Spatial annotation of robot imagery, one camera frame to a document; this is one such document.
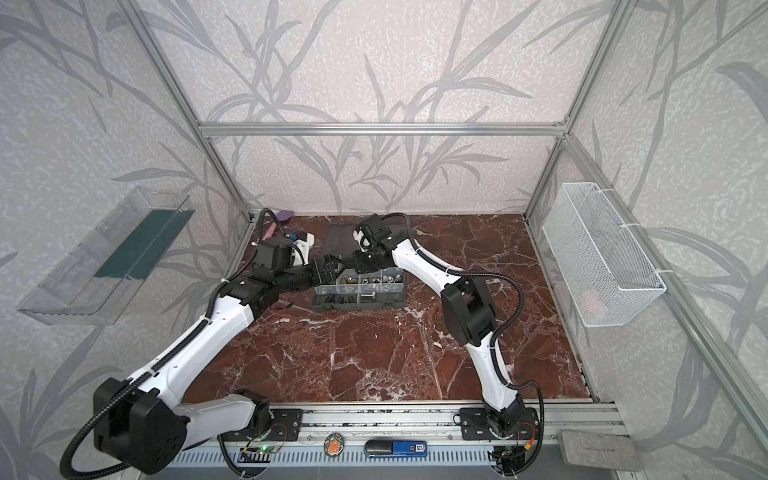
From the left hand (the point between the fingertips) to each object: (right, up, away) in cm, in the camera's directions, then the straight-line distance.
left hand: (340, 260), depth 78 cm
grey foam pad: (+62, -43, -10) cm, 76 cm away
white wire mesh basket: (+59, -1, -17) cm, 61 cm away
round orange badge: (0, -44, -7) cm, 44 cm away
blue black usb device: (+11, -41, -12) cm, 45 cm away
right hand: (+2, 0, +14) cm, 14 cm away
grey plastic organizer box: (+8, -11, +19) cm, 23 cm away
